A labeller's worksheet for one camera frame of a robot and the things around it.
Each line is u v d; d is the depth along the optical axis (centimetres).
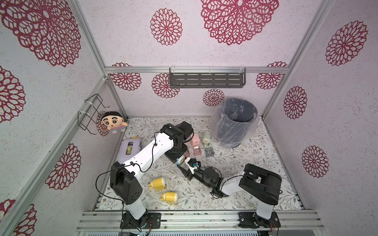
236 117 99
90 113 77
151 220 73
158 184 80
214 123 90
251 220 73
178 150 65
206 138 97
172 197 75
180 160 73
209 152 100
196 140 99
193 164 67
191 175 72
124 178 42
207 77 93
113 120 92
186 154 99
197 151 100
